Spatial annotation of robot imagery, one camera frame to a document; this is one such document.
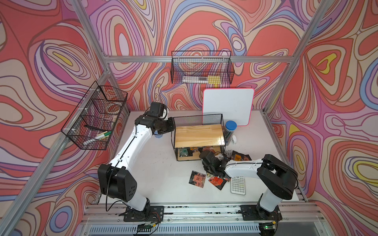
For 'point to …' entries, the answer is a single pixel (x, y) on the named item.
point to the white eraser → (234, 139)
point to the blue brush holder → (158, 135)
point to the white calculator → (237, 185)
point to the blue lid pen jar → (230, 127)
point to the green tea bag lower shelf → (183, 152)
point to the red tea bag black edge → (197, 179)
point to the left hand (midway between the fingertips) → (176, 126)
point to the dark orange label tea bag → (237, 156)
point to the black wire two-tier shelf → (191, 134)
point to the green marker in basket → (106, 134)
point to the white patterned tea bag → (228, 153)
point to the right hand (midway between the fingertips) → (201, 157)
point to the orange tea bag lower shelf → (192, 148)
